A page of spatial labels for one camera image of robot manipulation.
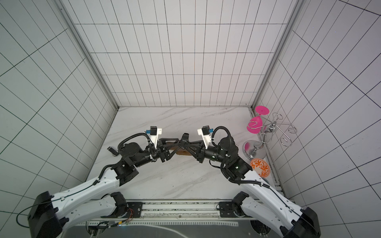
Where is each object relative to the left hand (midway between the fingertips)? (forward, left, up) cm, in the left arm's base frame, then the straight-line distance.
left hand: (178, 145), depth 65 cm
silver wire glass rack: (+11, -46, -26) cm, 54 cm away
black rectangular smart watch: (+9, +44, -28) cm, 53 cm away
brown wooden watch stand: (-4, -1, +2) cm, 4 cm away
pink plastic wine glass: (+14, -39, -2) cm, 42 cm away
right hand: (+1, -4, +1) cm, 4 cm away
